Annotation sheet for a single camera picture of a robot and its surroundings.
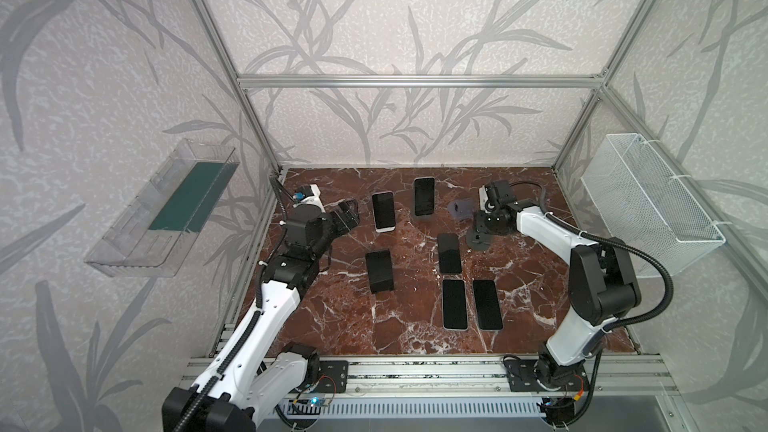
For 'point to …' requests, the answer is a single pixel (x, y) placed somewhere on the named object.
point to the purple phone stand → (461, 209)
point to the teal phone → (424, 192)
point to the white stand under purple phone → (380, 230)
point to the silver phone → (454, 305)
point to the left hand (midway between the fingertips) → (351, 198)
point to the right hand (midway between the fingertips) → (481, 216)
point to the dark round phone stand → (478, 241)
